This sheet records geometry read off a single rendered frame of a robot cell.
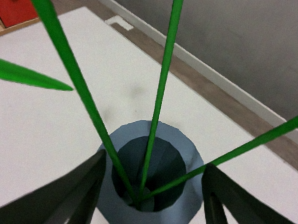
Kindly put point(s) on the pink tulip with green stem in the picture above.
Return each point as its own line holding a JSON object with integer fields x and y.
{"x": 13, "y": 72}

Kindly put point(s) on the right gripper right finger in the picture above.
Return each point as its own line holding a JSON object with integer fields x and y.
{"x": 219, "y": 189}

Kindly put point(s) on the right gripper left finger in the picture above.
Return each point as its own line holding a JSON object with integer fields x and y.
{"x": 75, "y": 192}

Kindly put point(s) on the blue-grey hollow cylinder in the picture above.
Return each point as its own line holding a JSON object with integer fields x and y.
{"x": 173, "y": 155}

